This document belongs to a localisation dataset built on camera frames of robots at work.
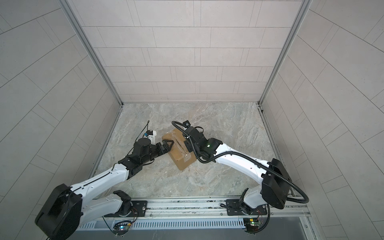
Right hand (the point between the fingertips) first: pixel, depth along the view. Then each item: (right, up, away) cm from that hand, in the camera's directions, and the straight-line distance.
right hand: (188, 139), depth 79 cm
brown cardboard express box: (-4, -9, -5) cm, 11 cm away
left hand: (-8, -3, +2) cm, 9 cm away
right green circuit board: (+30, -38, -11) cm, 49 cm away
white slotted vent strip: (0, -37, -11) cm, 39 cm away
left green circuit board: (-28, -36, -15) cm, 48 cm away
